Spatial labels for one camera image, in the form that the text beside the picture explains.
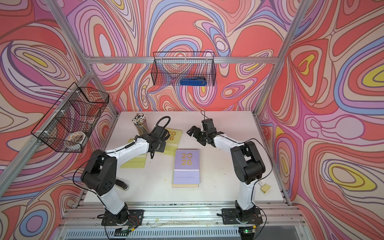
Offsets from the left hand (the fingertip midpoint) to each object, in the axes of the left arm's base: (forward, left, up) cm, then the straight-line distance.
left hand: (160, 145), depth 94 cm
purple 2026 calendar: (-13, -17, -4) cm, 22 cm away
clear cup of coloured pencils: (+10, +12, +12) cm, 20 cm away
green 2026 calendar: (+3, -7, -4) cm, 8 cm away
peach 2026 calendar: (-23, -16, -6) cm, 29 cm away
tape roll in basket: (-9, +37, +21) cm, 43 cm away
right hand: (+4, -20, +2) cm, 20 cm away
